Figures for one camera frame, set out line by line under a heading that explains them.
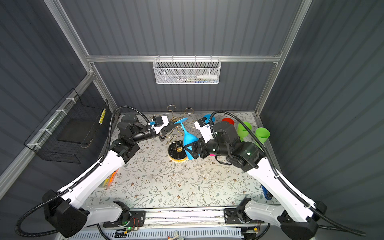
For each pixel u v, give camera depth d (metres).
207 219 0.74
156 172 0.90
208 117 0.55
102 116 0.83
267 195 0.78
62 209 0.38
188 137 0.62
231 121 0.96
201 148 0.53
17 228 0.36
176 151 0.96
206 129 0.55
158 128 0.54
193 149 0.54
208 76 0.87
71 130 0.74
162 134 0.58
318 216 0.37
